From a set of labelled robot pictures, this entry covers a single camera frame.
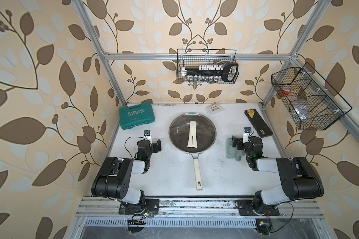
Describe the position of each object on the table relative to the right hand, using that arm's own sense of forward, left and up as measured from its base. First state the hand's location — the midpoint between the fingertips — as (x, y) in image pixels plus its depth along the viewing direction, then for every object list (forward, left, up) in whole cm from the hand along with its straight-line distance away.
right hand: (241, 136), depth 94 cm
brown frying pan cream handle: (-30, +30, +6) cm, 43 cm away
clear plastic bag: (-3, -22, +26) cm, 34 cm away
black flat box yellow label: (+13, -18, -5) cm, 23 cm away
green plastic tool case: (+22, +71, -1) cm, 75 cm away
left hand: (0, +59, +1) cm, 59 cm away
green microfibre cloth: (-9, +7, -4) cm, 12 cm away
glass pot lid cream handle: (-2, +32, +8) cm, 33 cm away
